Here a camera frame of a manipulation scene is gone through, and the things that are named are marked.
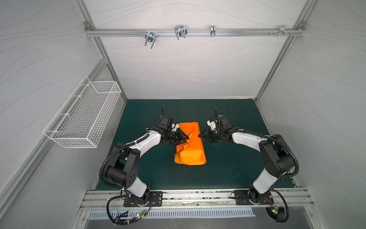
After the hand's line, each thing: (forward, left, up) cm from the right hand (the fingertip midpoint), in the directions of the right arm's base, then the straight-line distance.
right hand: (199, 136), depth 90 cm
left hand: (-5, +7, +4) cm, 10 cm away
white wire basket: (-7, +59, +25) cm, 64 cm away
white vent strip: (-41, +14, -8) cm, 44 cm away
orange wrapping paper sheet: (-11, +5, -1) cm, 12 cm away
